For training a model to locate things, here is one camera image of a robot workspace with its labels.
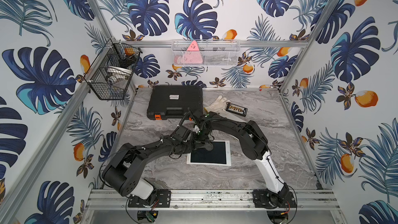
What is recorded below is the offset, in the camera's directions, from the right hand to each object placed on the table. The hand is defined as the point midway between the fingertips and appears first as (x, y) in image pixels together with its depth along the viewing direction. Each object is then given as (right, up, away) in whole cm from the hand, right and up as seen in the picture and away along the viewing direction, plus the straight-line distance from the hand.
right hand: (193, 147), depth 91 cm
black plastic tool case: (-16, +27, +15) cm, 35 cm away
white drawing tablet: (+16, -4, -1) cm, 16 cm away
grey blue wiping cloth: (+8, +2, -3) cm, 9 cm away
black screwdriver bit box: (+29, +22, +15) cm, 40 cm away
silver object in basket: (-40, +40, -9) cm, 57 cm away
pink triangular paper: (0, +54, -1) cm, 54 cm away
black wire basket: (-47, +56, +1) cm, 73 cm away
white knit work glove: (+18, +24, +19) cm, 36 cm away
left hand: (-2, -1, -1) cm, 2 cm away
